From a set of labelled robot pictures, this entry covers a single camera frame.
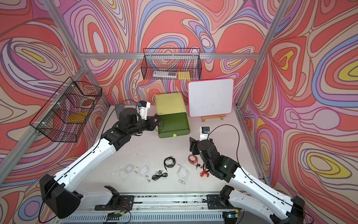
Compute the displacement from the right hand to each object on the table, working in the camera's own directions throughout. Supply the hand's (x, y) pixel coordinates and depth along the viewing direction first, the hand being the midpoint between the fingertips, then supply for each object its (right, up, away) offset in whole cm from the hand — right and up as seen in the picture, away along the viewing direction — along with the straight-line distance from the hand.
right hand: (197, 141), depth 74 cm
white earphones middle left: (-31, -20, +11) cm, 39 cm away
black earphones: (-16, -16, +14) cm, 26 cm away
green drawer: (-13, +8, +13) cm, 20 cm away
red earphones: (0, -15, +15) cm, 21 cm away
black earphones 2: (-22, -21, +8) cm, 32 cm away
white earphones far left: (-44, -21, +10) cm, 50 cm away
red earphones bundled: (+4, -20, +8) cm, 22 cm away
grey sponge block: (-63, +22, +45) cm, 80 cm away
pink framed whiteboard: (+14, +28, +28) cm, 42 cm away
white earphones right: (-7, -21, +10) cm, 25 cm away
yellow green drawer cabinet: (-15, +19, +13) cm, 28 cm away
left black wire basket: (-71, +13, 0) cm, 73 cm away
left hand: (-18, +12, -2) cm, 22 cm away
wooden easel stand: (+23, +14, +33) cm, 42 cm away
